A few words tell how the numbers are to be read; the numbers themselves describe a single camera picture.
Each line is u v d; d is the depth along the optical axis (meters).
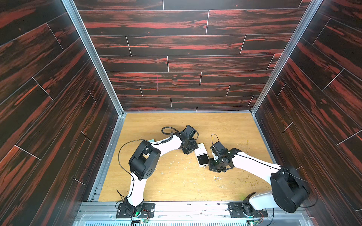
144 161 0.52
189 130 0.76
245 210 0.66
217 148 0.70
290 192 0.43
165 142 0.60
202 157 0.91
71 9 0.66
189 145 0.80
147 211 0.73
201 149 0.93
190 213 0.74
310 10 0.67
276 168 0.46
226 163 0.63
